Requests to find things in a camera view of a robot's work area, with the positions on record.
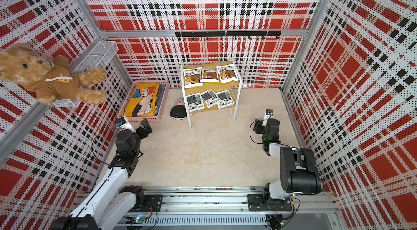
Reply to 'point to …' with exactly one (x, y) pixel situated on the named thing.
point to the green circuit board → (140, 219)
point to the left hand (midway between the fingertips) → (142, 122)
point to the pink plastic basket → (161, 115)
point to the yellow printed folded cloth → (143, 101)
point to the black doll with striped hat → (178, 112)
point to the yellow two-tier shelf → (209, 86)
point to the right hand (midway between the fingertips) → (263, 119)
